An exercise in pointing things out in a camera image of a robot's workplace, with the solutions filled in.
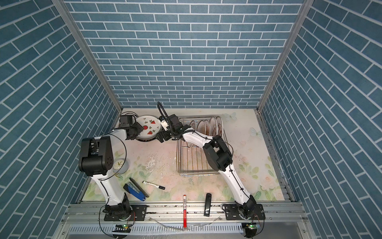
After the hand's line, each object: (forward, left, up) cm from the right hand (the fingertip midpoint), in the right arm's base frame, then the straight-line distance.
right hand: (160, 131), depth 96 cm
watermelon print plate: (+8, +10, -4) cm, 13 cm away
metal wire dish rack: (-15, -22, -8) cm, 27 cm away
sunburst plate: (+5, -26, +1) cm, 27 cm away
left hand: (+4, +16, -2) cm, 17 cm away
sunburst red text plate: (+6, -21, +2) cm, 22 cm away
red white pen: (-42, -21, -8) cm, 48 cm away
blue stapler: (-34, +8, -8) cm, 36 cm away
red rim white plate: (+5, -34, +2) cm, 35 cm away
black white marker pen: (-31, -2, -9) cm, 32 cm away
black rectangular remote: (-40, -33, -7) cm, 52 cm away
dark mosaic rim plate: (-4, +10, -6) cm, 12 cm away
